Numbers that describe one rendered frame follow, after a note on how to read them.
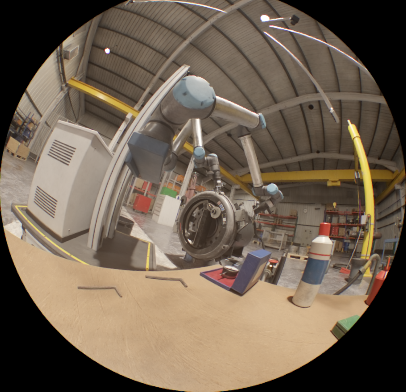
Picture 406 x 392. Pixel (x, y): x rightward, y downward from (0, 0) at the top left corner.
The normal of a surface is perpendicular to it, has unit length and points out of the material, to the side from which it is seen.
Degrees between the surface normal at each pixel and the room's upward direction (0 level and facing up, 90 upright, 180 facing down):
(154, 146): 90
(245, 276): 90
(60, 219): 90
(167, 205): 90
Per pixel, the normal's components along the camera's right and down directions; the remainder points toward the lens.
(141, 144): 0.37, -0.12
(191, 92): 0.57, 0.02
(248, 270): -0.63, -0.36
